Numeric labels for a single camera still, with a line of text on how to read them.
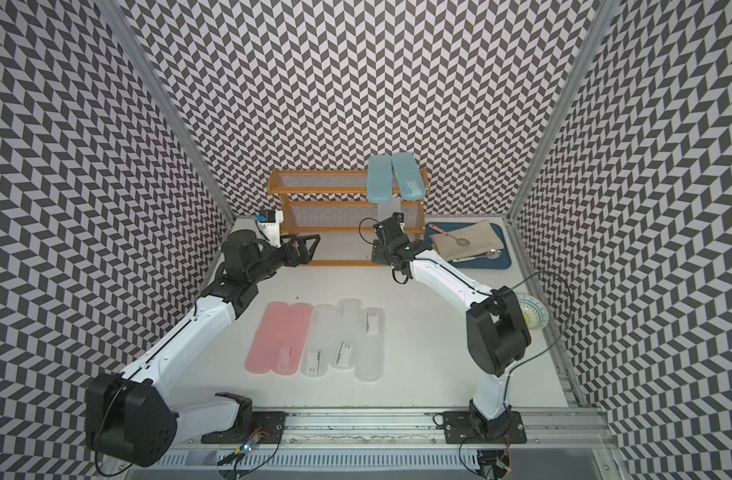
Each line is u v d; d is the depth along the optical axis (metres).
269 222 0.67
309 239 0.69
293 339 0.89
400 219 0.79
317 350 0.85
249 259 0.61
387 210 0.93
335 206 1.20
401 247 0.64
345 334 0.89
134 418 0.39
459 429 0.73
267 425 0.75
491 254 1.04
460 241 1.09
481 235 1.12
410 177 0.89
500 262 1.03
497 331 0.47
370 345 0.87
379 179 0.89
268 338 0.87
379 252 0.81
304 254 0.70
